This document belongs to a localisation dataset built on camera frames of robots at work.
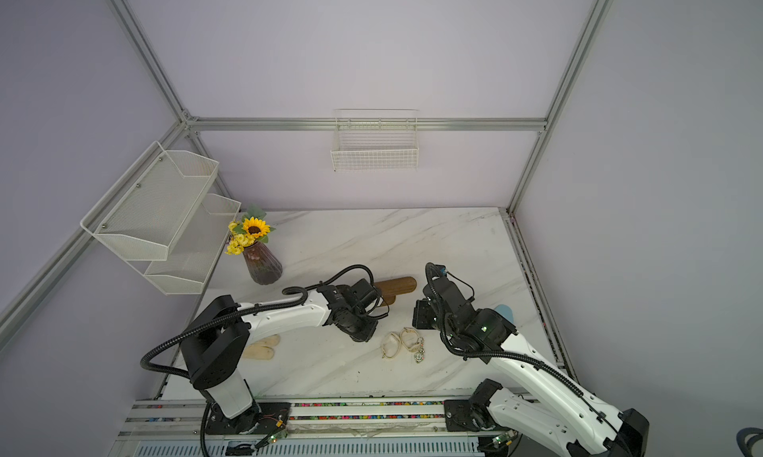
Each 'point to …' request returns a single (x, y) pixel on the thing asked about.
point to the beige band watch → (382, 344)
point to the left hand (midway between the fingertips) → (368, 335)
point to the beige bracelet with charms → (417, 348)
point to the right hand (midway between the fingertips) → (420, 311)
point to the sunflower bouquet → (252, 227)
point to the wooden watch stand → (389, 288)
